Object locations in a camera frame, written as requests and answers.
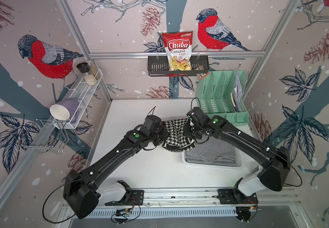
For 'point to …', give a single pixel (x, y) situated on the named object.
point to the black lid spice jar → (90, 79)
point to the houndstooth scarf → (177, 141)
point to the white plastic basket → (240, 166)
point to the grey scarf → (214, 152)
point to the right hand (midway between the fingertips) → (181, 132)
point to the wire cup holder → (49, 135)
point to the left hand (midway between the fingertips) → (174, 131)
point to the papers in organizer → (237, 94)
